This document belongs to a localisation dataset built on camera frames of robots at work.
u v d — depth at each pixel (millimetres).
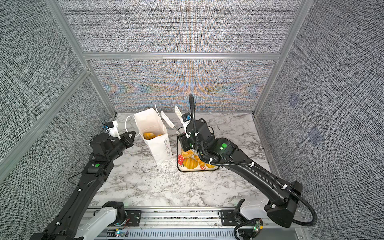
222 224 728
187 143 582
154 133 920
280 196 386
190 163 876
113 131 661
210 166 895
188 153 923
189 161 883
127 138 649
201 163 900
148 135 896
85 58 878
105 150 557
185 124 563
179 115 680
